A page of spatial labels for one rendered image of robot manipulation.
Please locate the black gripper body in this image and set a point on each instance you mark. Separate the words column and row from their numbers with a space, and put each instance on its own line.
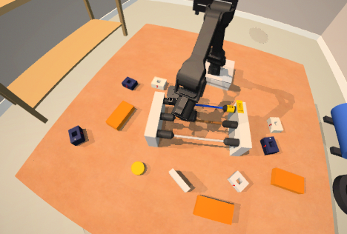
column 193, row 116

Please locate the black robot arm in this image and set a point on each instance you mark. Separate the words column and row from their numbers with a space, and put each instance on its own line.
column 208, row 48

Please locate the orange rectangular block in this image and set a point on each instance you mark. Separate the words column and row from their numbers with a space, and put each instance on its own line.
column 287, row 181
column 214, row 210
column 120, row 115

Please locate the yellow round disc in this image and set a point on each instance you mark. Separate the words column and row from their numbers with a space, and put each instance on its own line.
column 138, row 168

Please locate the cream rectangular bar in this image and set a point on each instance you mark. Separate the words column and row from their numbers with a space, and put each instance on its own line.
column 178, row 180

